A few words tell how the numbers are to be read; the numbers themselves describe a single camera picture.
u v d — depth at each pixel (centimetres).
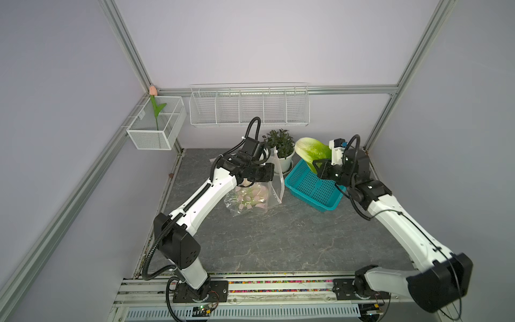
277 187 81
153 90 89
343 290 74
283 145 98
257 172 65
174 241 42
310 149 75
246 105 100
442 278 39
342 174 63
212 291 73
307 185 105
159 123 88
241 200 87
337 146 66
